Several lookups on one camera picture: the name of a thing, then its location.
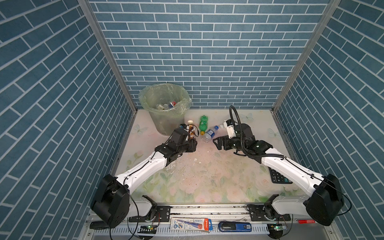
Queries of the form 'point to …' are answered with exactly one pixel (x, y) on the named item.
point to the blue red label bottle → (172, 104)
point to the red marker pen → (301, 221)
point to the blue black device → (234, 227)
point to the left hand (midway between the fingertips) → (194, 142)
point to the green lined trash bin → (167, 103)
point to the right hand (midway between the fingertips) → (218, 137)
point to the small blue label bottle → (209, 134)
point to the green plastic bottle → (203, 124)
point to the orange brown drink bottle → (191, 130)
